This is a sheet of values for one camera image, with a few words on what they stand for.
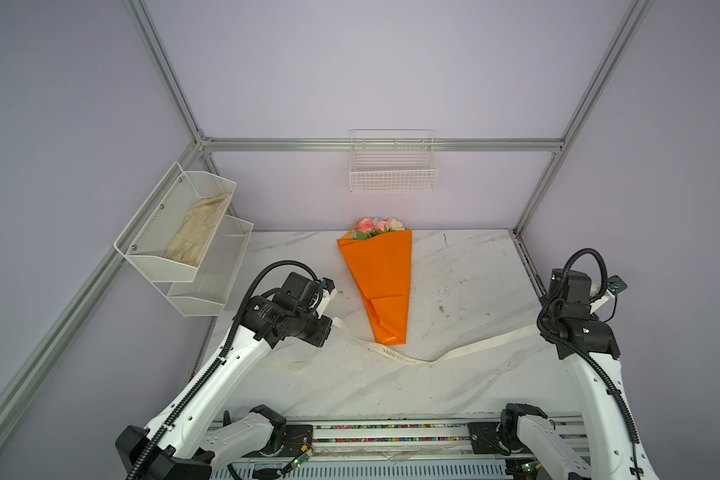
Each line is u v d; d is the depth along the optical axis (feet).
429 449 2.40
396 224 3.88
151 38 2.34
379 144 3.02
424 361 2.78
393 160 3.11
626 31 2.31
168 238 2.56
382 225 3.76
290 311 1.73
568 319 1.66
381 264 3.57
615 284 1.85
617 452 1.27
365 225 3.64
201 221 2.67
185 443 1.23
